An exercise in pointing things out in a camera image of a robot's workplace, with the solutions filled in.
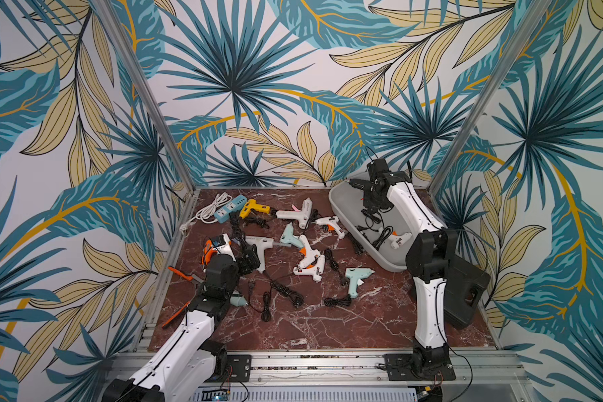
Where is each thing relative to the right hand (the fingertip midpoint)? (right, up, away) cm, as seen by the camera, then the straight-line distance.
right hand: (374, 202), depth 98 cm
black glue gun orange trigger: (-5, +8, +2) cm, 9 cm away
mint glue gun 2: (-9, -27, -8) cm, 29 cm away
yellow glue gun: (-51, 0, +14) cm, 53 cm away
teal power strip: (-62, -5, +9) cm, 63 cm away
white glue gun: (-23, -25, -6) cm, 35 cm away
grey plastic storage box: (+3, -12, +3) cm, 13 cm away
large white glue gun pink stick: (-28, -5, +7) cm, 29 cm away
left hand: (-47, -17, -15) cm, 52 cm away
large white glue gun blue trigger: (-44, -16, -1) cm, 47 cm away
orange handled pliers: (-70, -27, -8) cm, 76 cm away
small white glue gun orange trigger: (-16, -9, +6) cm, 19 cm away
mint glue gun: (-34, -13, +2) cm, 37 cm away
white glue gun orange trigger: (-26, -19, -3) cm, 32 cm away
